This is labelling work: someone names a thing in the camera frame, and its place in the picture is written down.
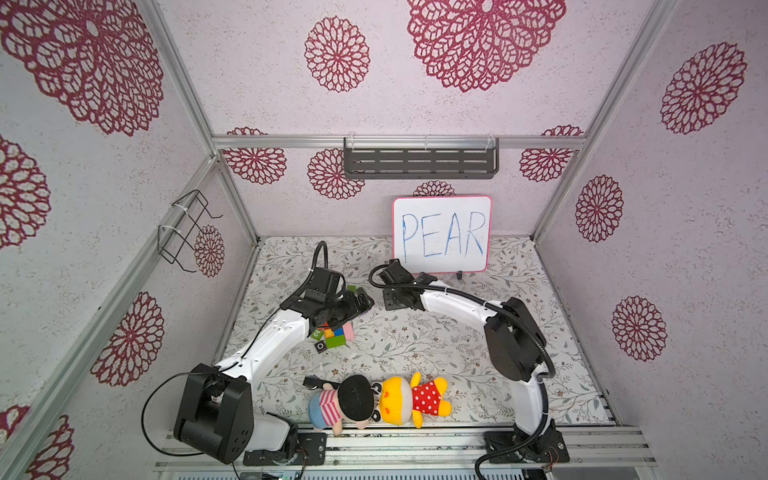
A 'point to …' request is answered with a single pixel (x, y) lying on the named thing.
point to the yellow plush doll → (400, 402)
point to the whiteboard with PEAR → (442, 234)
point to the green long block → (335, 341)
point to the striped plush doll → (351, 402)
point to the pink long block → (349, 332)
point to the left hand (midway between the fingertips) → (364, 309)
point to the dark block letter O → (320, 346)
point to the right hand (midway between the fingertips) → (391, 294)
